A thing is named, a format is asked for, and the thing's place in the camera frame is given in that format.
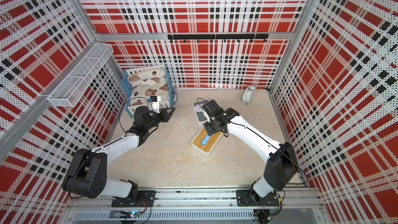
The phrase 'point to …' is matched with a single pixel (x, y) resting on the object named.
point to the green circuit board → (131, 214)
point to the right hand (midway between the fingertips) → (215, 126)
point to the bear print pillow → (146, 83)
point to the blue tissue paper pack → (205, 140)
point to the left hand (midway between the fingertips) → (177, 108)
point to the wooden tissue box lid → (200, 135)
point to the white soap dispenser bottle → (249, 94)
